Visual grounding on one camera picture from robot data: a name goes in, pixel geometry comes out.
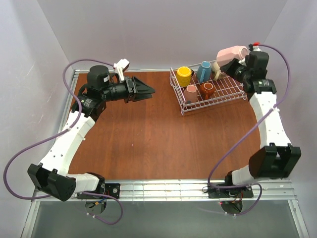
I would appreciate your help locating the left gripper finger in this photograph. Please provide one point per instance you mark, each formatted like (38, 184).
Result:
(139, 97)
(138, 88)

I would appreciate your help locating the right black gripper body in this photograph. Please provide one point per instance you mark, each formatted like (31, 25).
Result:
(229, 67)

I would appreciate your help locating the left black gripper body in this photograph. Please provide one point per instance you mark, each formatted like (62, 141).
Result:
(130, 89)

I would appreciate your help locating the beige round mug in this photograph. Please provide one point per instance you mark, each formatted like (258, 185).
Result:
(217, 74)

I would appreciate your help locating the white mug pink handle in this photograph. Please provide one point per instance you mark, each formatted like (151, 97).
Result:
(224, 56)

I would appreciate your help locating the blue mug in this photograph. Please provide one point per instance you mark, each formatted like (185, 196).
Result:
(204, 72)

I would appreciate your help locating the brown black mug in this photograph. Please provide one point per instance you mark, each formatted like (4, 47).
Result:
(207, 90)

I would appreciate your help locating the yellow textured cup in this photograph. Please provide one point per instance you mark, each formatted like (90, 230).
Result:
(184, 75)

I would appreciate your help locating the white mug brown dots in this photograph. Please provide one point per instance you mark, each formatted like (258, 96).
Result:
(191, 94)

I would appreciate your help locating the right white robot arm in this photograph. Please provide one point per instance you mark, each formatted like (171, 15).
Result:
(277, 156)

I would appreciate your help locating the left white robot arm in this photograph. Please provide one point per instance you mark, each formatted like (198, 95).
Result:
(51, 175)

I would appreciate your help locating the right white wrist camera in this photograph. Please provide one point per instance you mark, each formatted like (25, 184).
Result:
(254, 47)

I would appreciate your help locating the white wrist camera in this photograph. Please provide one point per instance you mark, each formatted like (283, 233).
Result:
(254, 47)
(120, 67)

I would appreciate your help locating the white wire dish rack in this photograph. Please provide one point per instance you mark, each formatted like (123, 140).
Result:
(226, 90)

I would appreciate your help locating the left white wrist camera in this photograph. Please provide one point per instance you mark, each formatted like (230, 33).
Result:
(120, 67)

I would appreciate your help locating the aluminium frame rail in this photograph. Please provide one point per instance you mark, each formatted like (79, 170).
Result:
(191, 190)

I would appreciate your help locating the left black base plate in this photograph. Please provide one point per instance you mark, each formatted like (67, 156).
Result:
(111, 189)

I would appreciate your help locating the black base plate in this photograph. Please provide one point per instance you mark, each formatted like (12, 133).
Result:
(222, 191)
(111, 189)

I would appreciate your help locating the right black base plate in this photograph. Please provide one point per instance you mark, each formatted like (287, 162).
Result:
(222, 191)

